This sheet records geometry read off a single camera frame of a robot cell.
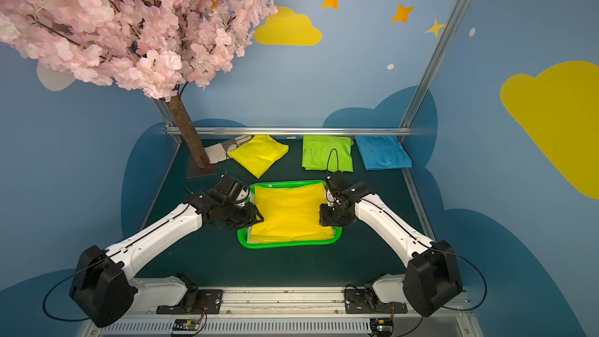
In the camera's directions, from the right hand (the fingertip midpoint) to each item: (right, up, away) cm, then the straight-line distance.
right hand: (327, 219), depth 82 cm
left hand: (-24, +1, -1) cm, 24 cm away
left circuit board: (-46, -31, -10) cm, 56 cm away
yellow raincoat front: (-14, +1, +5) cm, 15 cm away
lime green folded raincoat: (+4, +25, +33) cm, 42 cm away
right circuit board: (+16, -32, -9) cm, 37 cm away
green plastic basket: (-30, -5, +1) cm, 31 cm away
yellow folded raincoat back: (-31, +25, +32) cm, 51 cm away
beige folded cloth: (-51, +25, +35) cm, 67 cm away
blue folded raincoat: (+32, +25, +34) cm, 53 cm away
